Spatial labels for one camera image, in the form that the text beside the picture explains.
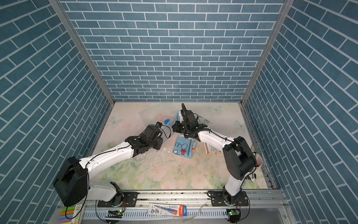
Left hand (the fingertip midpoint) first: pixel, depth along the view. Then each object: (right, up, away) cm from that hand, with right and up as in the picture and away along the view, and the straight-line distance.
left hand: (163, 140), depth 85 cm
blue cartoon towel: (+13, -6, +6) cm, 16 cm away
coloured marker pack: (-42, -34, -18) cm, 57 cm away
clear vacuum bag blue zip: (-4, +14, +29) cm, 33 cm away
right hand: (+6, +8, +2) cm, 10 cm away
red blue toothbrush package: (+7, -32, -16) cm, 37 cm away
